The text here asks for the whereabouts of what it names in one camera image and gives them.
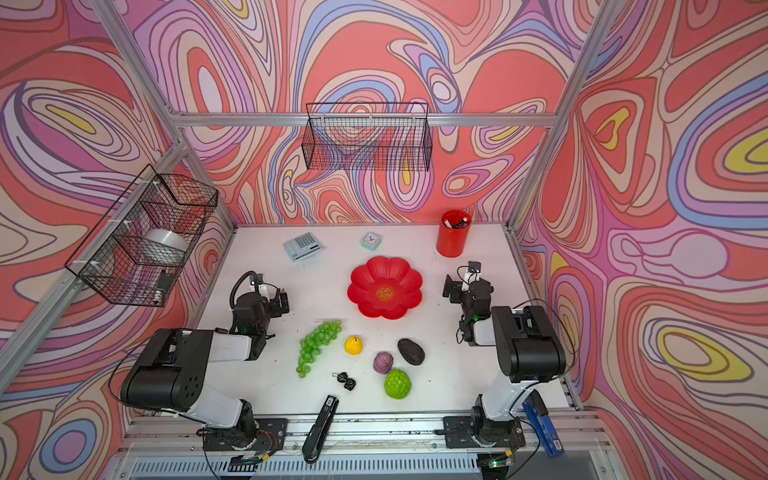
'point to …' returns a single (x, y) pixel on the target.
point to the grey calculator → (302, 246)
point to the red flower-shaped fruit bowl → (385, 287)
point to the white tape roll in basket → (171, 239)
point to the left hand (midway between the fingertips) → (271, 289)
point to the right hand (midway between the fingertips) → (463, 281)
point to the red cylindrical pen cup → (453, 233)
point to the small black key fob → (342, 377)
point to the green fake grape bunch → (310, 346)
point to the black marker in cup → (458, 225)
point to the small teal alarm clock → (371, 241)
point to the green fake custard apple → (397, 384)
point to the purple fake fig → (383, 362)
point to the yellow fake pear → (353, 345)
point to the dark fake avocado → (411, 351)
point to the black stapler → (313, 438)
